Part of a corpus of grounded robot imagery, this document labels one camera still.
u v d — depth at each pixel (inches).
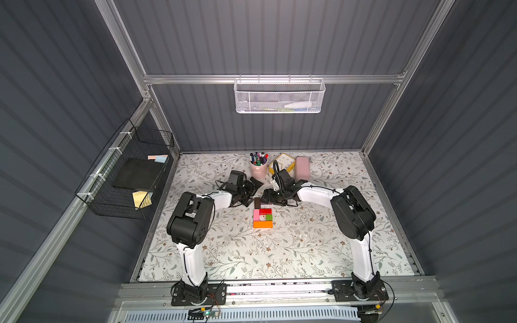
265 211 37.2
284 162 44.2
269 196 34.2
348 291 29.0
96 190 24.2
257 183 36.3
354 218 21.4
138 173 28.6
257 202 38.9
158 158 32.5
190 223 20.6
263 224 36.0
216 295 28.9
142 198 23.9
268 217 36.8
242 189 34.0
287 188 31.0
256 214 37.1
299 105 35.2
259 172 40.5
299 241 34.1
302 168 44.0
